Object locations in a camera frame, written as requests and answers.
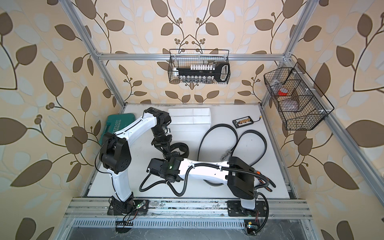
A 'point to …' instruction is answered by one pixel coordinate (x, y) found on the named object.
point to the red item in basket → (283, 91)
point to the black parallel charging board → (242, 122)
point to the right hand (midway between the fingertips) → (176, 154)
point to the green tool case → (117, 122)
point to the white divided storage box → (190, 119)
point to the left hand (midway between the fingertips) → (166, 150)
